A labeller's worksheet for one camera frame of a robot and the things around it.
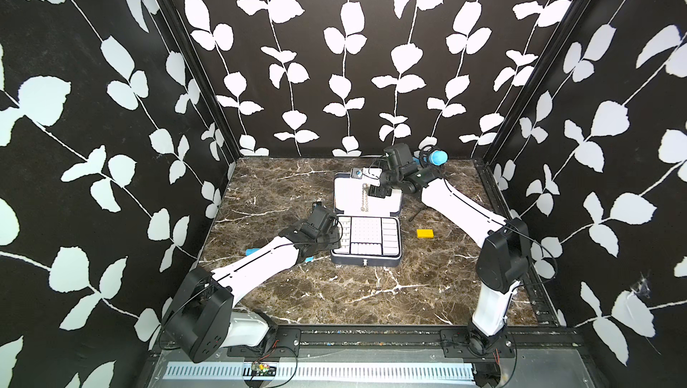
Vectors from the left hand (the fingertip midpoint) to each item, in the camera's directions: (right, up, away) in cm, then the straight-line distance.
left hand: (335, 232), depth 86 cm
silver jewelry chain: (+10, +12, -5) cm, 16 cm away
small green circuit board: (-19, -34, -15) cm, 42 cm away
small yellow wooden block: (+32, -2, +10) cm, 34 cm away
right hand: (+11, +21, +1) cm, 24 cm away
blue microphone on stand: (+33, +25, -2) cm, 41 cm away
